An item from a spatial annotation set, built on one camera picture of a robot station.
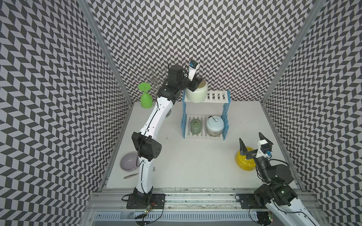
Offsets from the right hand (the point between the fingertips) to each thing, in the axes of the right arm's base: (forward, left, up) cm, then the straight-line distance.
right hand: (248, 137), depth 68 cm
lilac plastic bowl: (-4, +65, -21) cm, 69 cm away
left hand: (+31, +24, +14) cm, 41 cm away
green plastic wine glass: (+28, +56, 0) cm, 63 cm away
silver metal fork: (-11, +62, -21) cm, 67 cm away
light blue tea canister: (+17, +13, -14) cm, 26 cm away
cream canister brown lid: (+24, +23, +7) cm, 34 cm away
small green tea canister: (+18, +25, -15) cm, 34 cm away
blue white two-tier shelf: (+27, +14, +2) cm, 31 cm away
